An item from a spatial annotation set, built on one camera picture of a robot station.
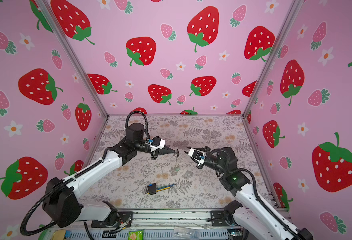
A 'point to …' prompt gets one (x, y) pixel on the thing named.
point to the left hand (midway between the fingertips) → (174, 149)
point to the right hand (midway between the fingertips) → (187, 147)
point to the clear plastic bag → (182, 231)
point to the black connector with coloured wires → (151, 189)
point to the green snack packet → (136, 235)
